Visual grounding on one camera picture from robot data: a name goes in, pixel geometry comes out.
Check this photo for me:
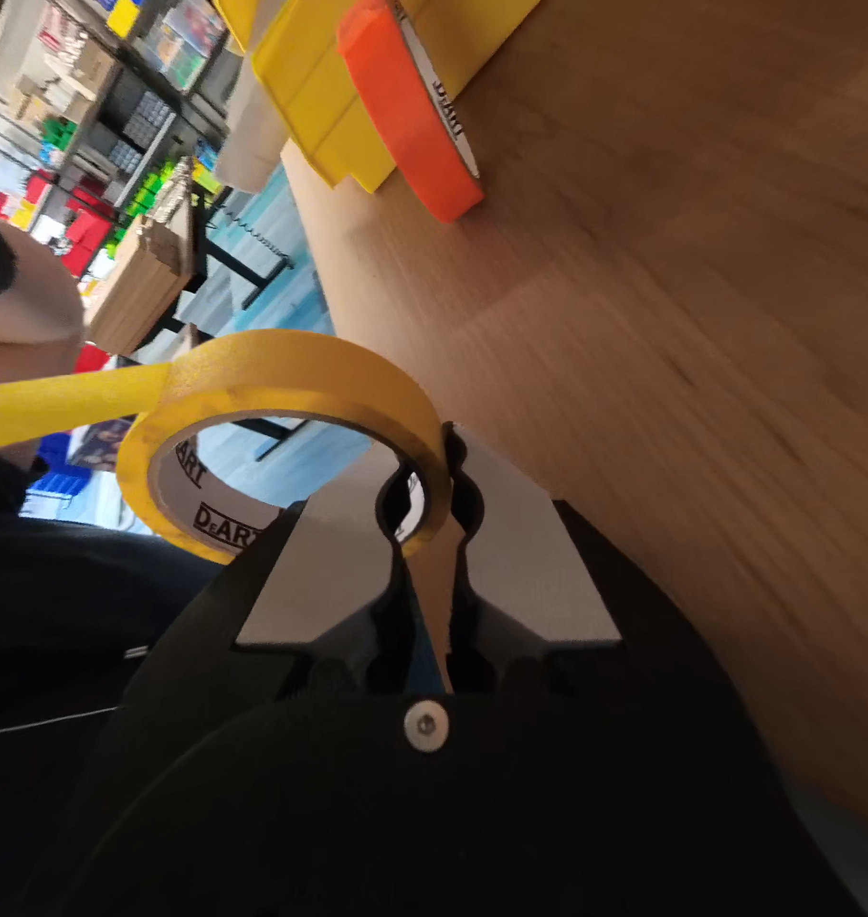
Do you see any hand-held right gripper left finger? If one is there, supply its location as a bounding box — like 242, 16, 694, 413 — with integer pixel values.
235, 444, 410, 671

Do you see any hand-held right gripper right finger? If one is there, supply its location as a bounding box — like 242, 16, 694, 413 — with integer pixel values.
443, 421, 625, 667

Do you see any yellow tape roll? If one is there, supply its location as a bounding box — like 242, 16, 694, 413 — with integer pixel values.
0, 328, 454, 567

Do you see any wooden desk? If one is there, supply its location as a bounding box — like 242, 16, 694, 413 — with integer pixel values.
280, 0, 868, 846

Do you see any person's left hand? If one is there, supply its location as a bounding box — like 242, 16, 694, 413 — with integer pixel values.
0, 217, 87, 389

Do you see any stack of red bins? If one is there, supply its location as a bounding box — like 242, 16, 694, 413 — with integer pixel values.
62, 208, 114, 279

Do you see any brown cardboard box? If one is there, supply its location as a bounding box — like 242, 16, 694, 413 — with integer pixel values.
86, 161, 200, 357

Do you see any blue plastic bin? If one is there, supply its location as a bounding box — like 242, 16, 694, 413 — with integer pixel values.
19, 433, 95, 518

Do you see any metal rack with goods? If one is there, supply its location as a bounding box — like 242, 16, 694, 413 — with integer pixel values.
0, 0, 231, 216

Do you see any person's dark t-shirt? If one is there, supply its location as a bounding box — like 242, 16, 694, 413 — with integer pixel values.
0, 458, 227, 789

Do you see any orange tape roll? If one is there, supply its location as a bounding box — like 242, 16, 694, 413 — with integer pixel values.
336, 0, 487, 224

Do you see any black metal table frame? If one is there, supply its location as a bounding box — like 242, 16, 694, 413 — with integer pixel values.
191, 188, 296, 310

